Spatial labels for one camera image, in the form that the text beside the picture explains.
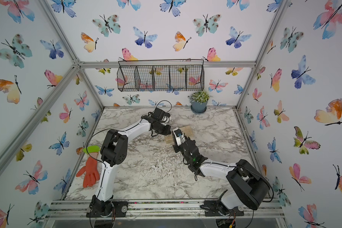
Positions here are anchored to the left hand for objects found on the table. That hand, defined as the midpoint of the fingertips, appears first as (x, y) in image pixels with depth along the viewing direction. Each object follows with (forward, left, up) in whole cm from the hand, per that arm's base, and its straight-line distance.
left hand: (171, 133), depth 101 cm
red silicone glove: (-25, +47, -1) cm, 54 cm away
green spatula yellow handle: (-9, +54, -4) cm, 55 cm away
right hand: (-10, -4, +15) cm, 19 cm away
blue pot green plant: (+22, -22, +10) cm, 32 cm away
